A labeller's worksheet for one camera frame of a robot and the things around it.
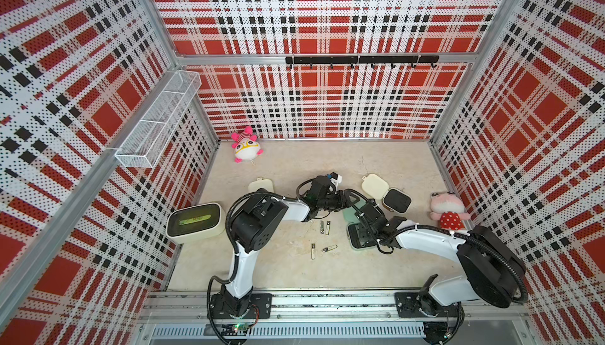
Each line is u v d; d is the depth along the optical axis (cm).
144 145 90
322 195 80
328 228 91
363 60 89
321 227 91
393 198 99
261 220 54
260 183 104
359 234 90
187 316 74
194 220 88
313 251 84
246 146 109
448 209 89
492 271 43
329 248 86
